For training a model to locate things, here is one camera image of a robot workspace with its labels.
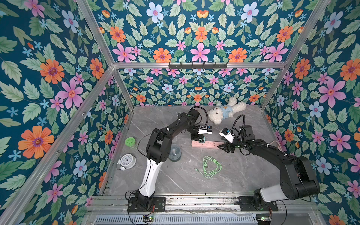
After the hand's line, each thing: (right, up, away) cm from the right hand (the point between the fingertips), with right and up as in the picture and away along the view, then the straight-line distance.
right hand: (224, 139), depth 89 cm
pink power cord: (+43, -5, +12) cm, 45 cm away
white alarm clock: (-62, -14, -3) cm, 64 cm away
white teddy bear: (-1, +17, +15) cm, 23 cm away
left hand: (-13, +1, +5) cm, 14 cm away
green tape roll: (-63, -2, +4) cm, 63 cm away
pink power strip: (-18, -4, +5) cm, 19 cm away
